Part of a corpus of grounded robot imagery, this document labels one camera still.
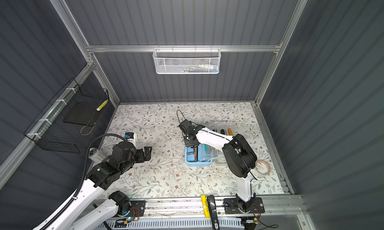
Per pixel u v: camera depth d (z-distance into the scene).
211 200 0.71
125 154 0.56
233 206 0.72
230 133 0.89
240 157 0.53
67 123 0.72
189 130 0.72
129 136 0.65
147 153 0.68
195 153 0.93
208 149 0.85
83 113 0.76
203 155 0.85
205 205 0.74
